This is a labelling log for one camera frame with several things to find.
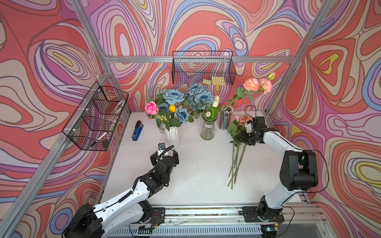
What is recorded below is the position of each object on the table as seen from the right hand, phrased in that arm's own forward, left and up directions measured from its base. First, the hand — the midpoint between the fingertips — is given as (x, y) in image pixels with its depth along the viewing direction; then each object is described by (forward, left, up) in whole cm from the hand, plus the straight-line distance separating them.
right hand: (239, 142), depth 93 cm
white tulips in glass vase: (+9, +18, +17) cm, 27 cm away
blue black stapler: (+17, +69, -5) cm, 72 cm away
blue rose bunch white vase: (-1, +43, +27) cm, 51 cm away
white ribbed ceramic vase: (0, +41, +8) cm, 42 cm away
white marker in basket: (-8, +77, +19) cm, 80 cm away
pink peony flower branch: (+11, 0, +1) cm, 11 cm away
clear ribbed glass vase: (+10, +19, 0) cm, 21 cm away
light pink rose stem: (+17, -1, +3) cm, 17 cm away
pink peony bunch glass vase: (+11, -3, 0) cm, 12 cm away
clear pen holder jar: (+16, +7, +3) cm, 18 cm away
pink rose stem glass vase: (-4, 0, -7) cm, 8 cm away
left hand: (-9, +43, +7) cm, 45 cm away
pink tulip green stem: (+10, 0, +1) cm, 10 cm away
